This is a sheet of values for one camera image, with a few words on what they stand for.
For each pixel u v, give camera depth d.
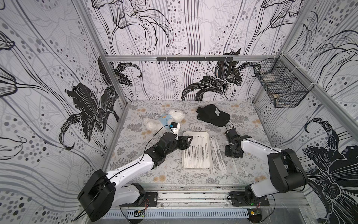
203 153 0.89
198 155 0.88
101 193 0.40
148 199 0.73
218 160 0.86
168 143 0.60
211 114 1.04
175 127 0.70
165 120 0.96
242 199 0.72
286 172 0.44
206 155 0.88
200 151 0.91
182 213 0.76
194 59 0.93
